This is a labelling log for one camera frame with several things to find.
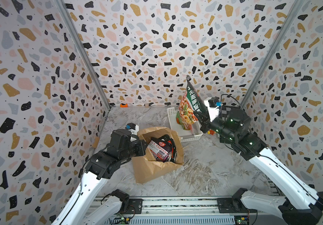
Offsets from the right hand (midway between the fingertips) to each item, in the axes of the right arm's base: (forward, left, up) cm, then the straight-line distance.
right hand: (195, 112), depth 62 cm
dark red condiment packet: (-4, +16, -26) cm, 31 cm away
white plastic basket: (+12, -4, -33) cm, 36 cm away
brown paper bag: (-16, +23, -24) cm, 37 cm away
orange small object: (+45, +54, -40) cm, 81 cm away
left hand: (-8, +21, -13) cm, 26 cm away
